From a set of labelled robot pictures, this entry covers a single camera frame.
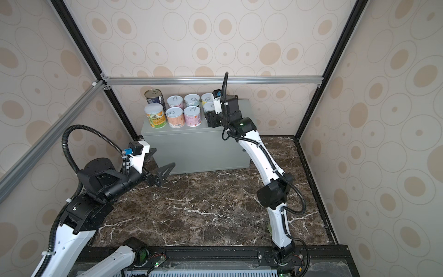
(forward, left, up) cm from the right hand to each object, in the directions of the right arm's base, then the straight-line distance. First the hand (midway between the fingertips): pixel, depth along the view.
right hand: (213, 111), depth 79 cm
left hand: (-30, +14, +4) cm, 33 cm away
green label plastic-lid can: (-41, -26, -35) cm, 60 cm away
